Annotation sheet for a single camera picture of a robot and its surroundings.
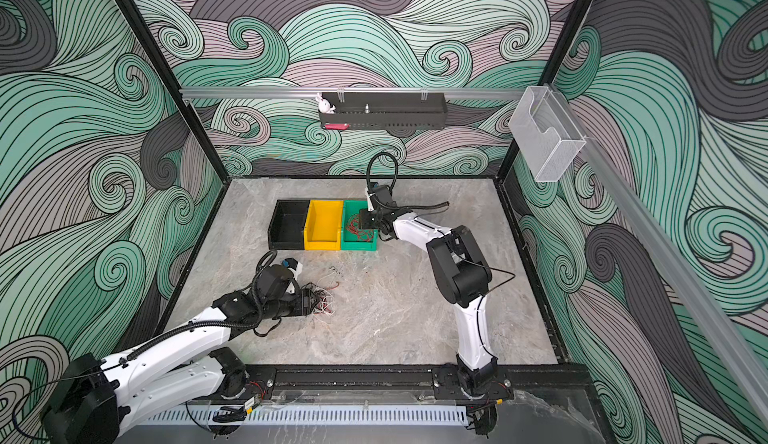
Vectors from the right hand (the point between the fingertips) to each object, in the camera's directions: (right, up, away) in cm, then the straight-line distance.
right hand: (363, 215), depth 99 cm
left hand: (-13, -22, -17) cm, 31 cm away
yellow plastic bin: (-15, -4, +6) cm, 16 cm away
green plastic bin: (-3, -8, +3) cm, 9 cm away
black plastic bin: (-29, -5, +10) cm, 31 cm away
